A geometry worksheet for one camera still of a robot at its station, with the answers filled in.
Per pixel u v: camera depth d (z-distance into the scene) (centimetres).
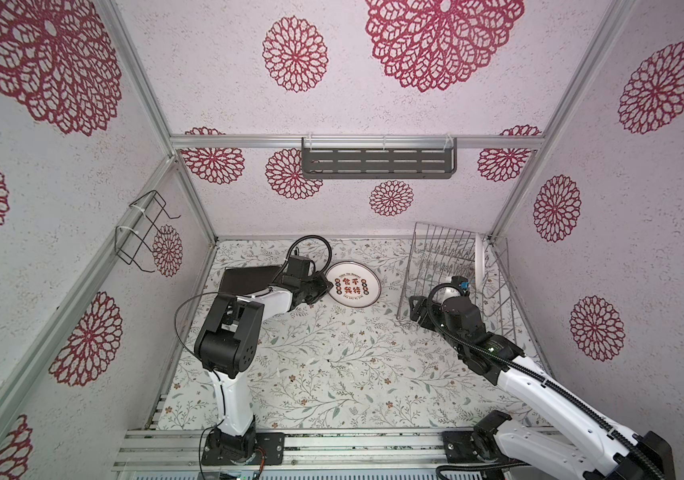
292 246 80
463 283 68
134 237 75
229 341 52
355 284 101
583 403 45
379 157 96
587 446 42
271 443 76
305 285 85
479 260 97
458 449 72
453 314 58
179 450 75
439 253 110
